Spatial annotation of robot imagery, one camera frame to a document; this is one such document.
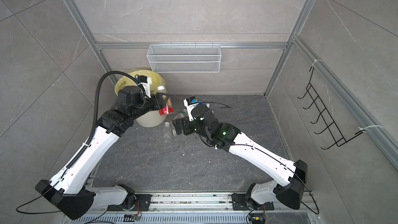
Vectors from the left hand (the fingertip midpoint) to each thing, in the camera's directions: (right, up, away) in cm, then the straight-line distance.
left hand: (164, 92), depth 68 cm
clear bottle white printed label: (-1, -22, +27) cm, 35 cm away
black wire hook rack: (+73, -17, -5) cm, 75 cm away
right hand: (+8, -12, 0) cm, 14 cm away
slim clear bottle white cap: (-5, -23, +27) cm, 36 cm away
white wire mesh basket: (+5, +26, +32) cm, 42 cm away
